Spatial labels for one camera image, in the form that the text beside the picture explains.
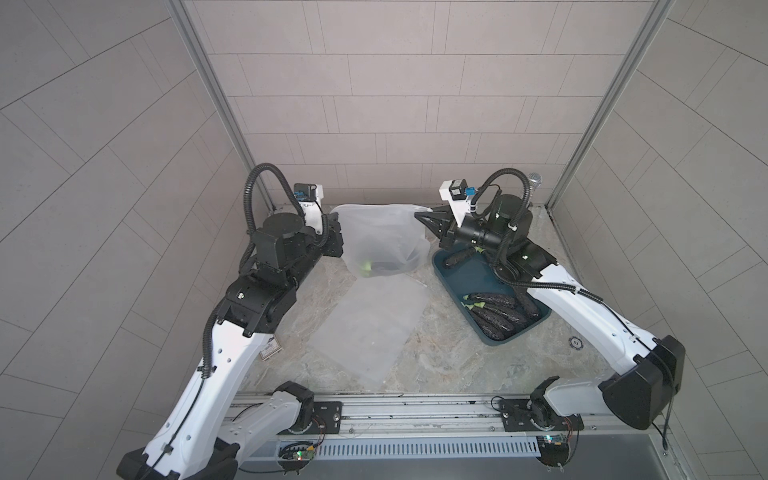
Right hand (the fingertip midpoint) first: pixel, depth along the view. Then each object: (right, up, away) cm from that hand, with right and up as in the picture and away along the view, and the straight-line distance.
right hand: (419, 216), depth 64 cm
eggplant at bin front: (+20, -24, +25) cm, 40 cm away
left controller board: (-27, -53, +1) cm, 60 cm away
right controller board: (+32, -54, +4) cm, 63 cm away
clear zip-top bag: (-14, -32, +23) cm, 42 cm away
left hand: (-16, +1, -2) cm, 16 cm away
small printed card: (-39, -35, +17) cm, 55 cm away
